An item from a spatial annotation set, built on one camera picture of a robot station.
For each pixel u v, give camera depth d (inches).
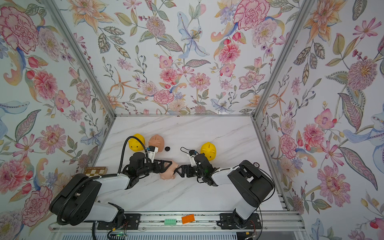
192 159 32.9
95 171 34.8
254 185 18.5
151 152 31.6
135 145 36.7
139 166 28.1
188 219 29.5
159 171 30.8
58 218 15.6
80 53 33.9
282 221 30.0
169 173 32.2
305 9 27.4
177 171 33.1
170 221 28.9
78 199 17.1
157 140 37.4
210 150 35.4
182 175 31.5
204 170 28.4
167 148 39.7
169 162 33.0
